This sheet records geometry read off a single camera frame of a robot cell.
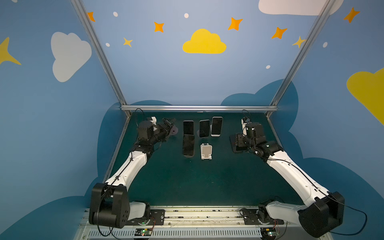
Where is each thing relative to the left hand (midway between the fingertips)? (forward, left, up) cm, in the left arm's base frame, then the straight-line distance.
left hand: (176, 124), depth 80 cm
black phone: (+10, -6, -15) cm, 19 cm away
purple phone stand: (+15, +5, -24) cm, 28 cm away
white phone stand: (-4, -18, -21) cm, 27 cm away
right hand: (-2, -38, -4) cm, 38 cm away
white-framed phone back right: (+15, -26, -19) cm, 36 cm away
